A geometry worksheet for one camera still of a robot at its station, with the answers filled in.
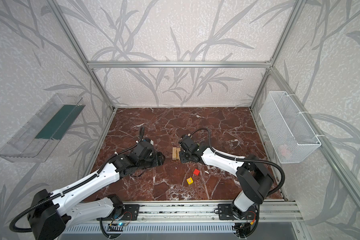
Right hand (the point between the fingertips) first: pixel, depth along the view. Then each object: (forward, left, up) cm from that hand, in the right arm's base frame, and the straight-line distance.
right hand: (183, 151), depth 88 cm
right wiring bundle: (-37, -31, -11) cm, 50 cm away
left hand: (-6, +10, +6) cm, 13 cm away
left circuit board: (-35, +30, -7) cm, 47 cm away
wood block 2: (+4, +4, -5) cm, 7 cm away
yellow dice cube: (-15, -4, -6) cm, 17 cm away
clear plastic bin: (-7, +62, +25) cm, 67 cm away
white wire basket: (-8, -47, +27) cm, 55 cm away
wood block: (+1, +6, -6) cm, 8 cm away
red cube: (-10, -8, -7) cm, 14 cm away
